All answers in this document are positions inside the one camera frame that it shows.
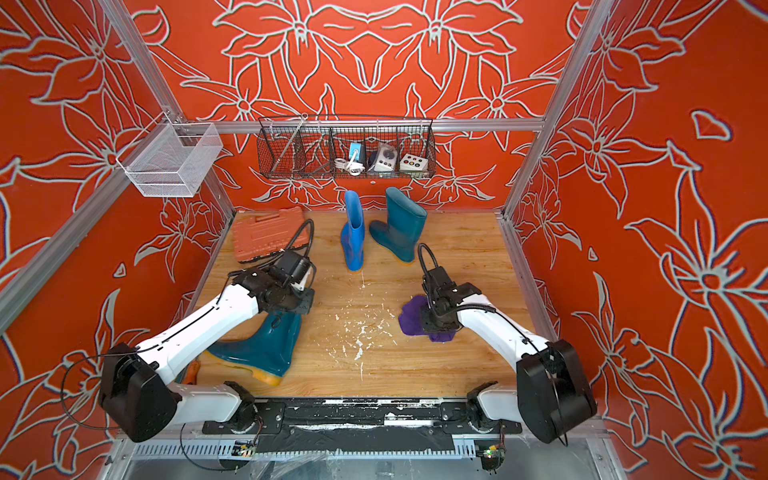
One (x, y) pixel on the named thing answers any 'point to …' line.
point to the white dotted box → (410, 162)
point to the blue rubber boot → (352, 234)
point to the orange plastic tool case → (263, 232)
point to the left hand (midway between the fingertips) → (307, 299)
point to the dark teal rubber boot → (268, 352)
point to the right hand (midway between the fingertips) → (422, 324)
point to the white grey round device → (386, 159)
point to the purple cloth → (410, 319)
